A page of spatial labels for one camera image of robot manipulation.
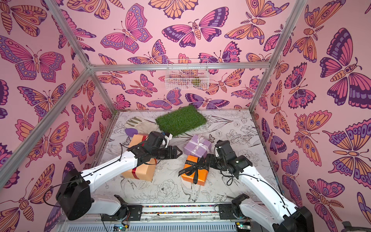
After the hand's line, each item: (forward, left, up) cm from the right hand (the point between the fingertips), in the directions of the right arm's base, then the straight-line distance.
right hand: (208, 160), depth 80 cm
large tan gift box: (-7, +34, 0) cm, 35 cm away
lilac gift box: (+13, +10, -5) cm, 17 cm away
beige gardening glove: (+33, +48, -12) cm, 59 cm away
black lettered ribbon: (-1, +4, -4) cm, 5 cm away
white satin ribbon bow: (+14, +5, -4) cm, 15 cm away
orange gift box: (-5, +3, -5) cm, 8 cm away
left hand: (+3, +16, +2) cm, 16 cm away
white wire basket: (+50, +13, +22) cm, 57 cm away
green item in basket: (+45, +7, +19) cm, 50 cm away
